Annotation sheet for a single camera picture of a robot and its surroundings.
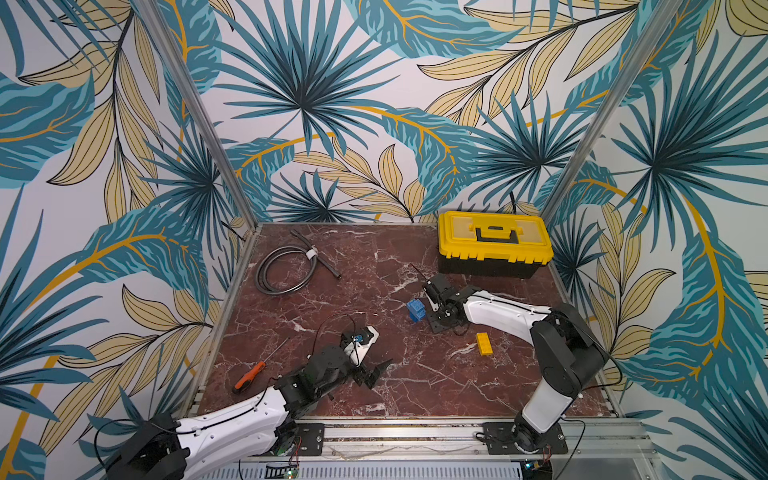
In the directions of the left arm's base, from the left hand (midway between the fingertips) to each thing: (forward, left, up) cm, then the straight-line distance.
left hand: (377, 351), depth 79 cm
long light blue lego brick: (+14, -11, -3) cm, 18 cm away
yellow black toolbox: (+33, -35, +7) cm, 49 cm away
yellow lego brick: (+6, -32, -7) cm, 33 cm away
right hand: (+13, -19, -7) cm, 24 cm away
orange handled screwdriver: (-4, +35, -8) cm, 36 cm away
